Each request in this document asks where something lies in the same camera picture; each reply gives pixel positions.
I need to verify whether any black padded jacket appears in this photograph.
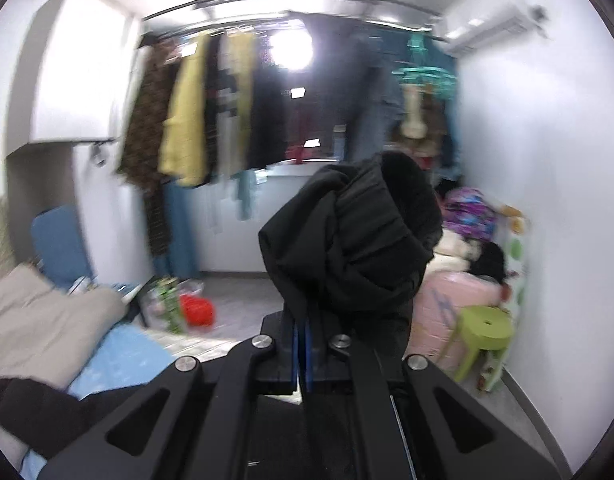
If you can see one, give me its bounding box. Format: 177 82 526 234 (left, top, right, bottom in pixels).
258 151 442 361

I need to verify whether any light blue bed sheet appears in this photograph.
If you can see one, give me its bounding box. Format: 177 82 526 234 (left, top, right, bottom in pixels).
18 323 176 480

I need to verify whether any red plastic bag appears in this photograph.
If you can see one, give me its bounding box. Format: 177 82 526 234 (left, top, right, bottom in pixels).
180 294 216 327

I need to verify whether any green plastic stool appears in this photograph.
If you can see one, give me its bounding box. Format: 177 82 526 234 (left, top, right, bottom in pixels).
446 306 515 392

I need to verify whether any pink storage bag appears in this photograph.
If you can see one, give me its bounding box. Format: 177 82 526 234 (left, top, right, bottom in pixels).
406 271 502 361

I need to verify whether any cream fluffy garment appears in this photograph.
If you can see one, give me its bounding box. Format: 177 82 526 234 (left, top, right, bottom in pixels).
426 230 482 274

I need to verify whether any beige folded blanket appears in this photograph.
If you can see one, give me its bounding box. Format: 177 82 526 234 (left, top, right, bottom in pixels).
0 264 127 389

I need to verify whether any purple floral bundle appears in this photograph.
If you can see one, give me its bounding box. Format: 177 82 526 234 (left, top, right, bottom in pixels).
442 188 497 242

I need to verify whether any blue chair back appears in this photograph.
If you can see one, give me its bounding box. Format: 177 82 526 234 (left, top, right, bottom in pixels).
30 205 94 289

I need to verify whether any brown plaid hanging coat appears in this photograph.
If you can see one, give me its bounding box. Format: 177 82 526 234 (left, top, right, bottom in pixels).
117 44 179 257

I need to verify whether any yellow hanging jacket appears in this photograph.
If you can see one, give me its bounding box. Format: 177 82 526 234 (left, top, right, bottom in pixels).
158 35 209 188

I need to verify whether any black hanging coat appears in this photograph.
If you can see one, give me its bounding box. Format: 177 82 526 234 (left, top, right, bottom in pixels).
247 37 287 170

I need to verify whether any teal clip hanger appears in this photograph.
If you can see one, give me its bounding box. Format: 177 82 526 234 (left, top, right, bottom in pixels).
392 32 458 100

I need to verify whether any grey white wardrobe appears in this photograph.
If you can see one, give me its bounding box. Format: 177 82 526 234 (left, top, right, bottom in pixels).
5 0 152 283

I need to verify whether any white air conditioner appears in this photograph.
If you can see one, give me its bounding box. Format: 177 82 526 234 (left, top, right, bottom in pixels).
437 4 548 58

